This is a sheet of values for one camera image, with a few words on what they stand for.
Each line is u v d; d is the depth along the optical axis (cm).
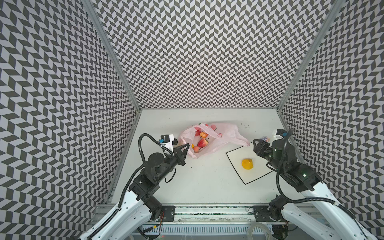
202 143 95
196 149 93
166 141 58
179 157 59
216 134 87
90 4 71
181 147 63
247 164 84
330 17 70
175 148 62
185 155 65
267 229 65
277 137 62
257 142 68
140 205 49
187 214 74
